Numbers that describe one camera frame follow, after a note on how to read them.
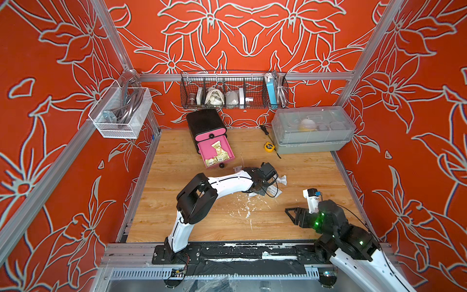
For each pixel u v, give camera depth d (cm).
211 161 97
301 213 64
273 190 90
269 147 107
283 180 93
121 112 78
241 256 74
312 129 97
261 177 69
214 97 91
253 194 87
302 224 62
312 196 66
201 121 106
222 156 100
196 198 51
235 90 96
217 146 101
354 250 49
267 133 117
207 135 96
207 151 99
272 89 85
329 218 55
